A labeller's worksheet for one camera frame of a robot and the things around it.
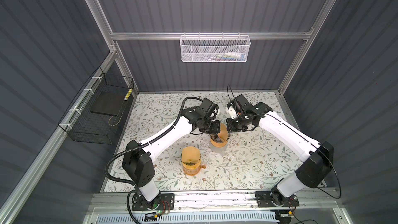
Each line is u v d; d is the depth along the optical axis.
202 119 0.59
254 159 0.87
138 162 0.42
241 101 0.62
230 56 0.91
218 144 0.83
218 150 0.85
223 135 0.83
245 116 0.56
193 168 0.75
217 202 0.74
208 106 0.61
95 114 0.72
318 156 0.42
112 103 0.78
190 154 0.75
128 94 0.81
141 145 0.45
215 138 0.83
